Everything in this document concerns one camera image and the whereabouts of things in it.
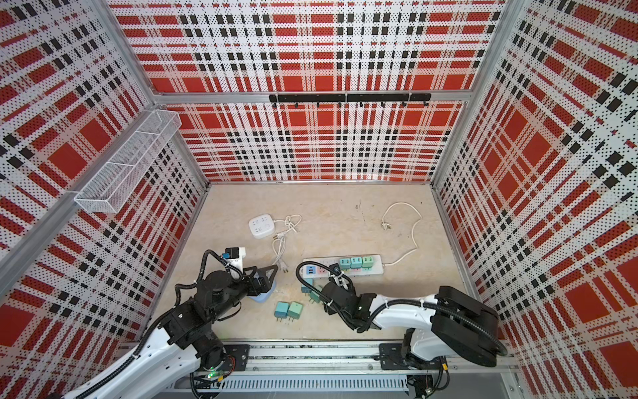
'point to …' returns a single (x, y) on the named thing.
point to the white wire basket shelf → (115, 184)
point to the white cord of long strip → (385, 226)
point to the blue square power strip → (263, 297)
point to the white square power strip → (262, 226)
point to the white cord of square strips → (291, 222)
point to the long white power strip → (320, 271)
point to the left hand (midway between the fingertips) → (271, 267)
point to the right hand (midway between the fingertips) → (335, 291)
